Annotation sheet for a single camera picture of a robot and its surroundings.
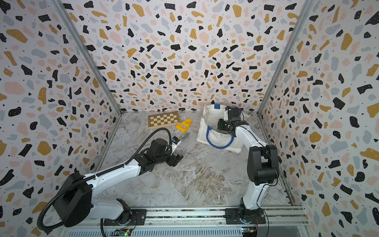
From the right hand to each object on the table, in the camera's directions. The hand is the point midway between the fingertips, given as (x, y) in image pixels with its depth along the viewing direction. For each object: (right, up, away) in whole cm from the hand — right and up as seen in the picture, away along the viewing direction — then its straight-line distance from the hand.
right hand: (220, 123), depth 95 cm
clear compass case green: (-25, -9, +10) cm, 28 cm away
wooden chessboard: (-41, +3, +18) cm, 45 cm away
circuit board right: (+11, -53, -24) cm, 59 cm away
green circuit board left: (-50, -52, -25) cm, 77 cm away
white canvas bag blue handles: (-8, -7, -7) cm, 13 cm away
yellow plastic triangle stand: (-25, -2, +18) cm, 31 cm away
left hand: (-25, -17, -11) cm, 32 cm away
